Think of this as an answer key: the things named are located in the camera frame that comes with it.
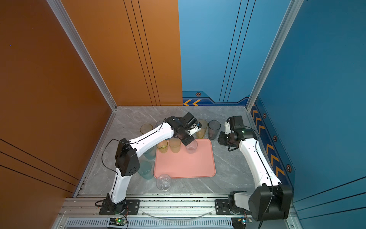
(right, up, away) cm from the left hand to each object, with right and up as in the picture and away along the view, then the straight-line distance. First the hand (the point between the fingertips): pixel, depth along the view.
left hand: (190, 137), depth 87 cm
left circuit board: (-36, -40, -16) cm, 57 cm away
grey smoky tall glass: (+16, +5, +7) cm, 18 cm away
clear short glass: (+2, -7, +4) cm, 8 cm away
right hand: (+18, -1, -5) cm, 19 cm away
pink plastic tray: (+7, -16, -1) cm, 17 cm away
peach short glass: (-9, -4, 0) cm, 10 cm away
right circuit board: (+25, -41, -16) cm, 50 cm away
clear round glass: (-15, -26, -5) cm, 30 cm away
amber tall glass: (+8, +1, +9) cm, 12 cm away
